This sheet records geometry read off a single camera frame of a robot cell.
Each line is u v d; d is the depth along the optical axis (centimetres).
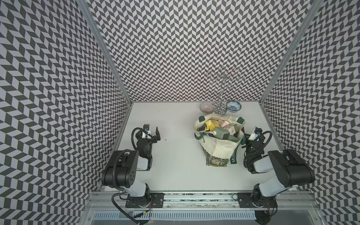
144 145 68
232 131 80
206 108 112
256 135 74
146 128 75
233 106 112
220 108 123
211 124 85
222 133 75
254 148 68
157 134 85
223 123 86
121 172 44
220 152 78
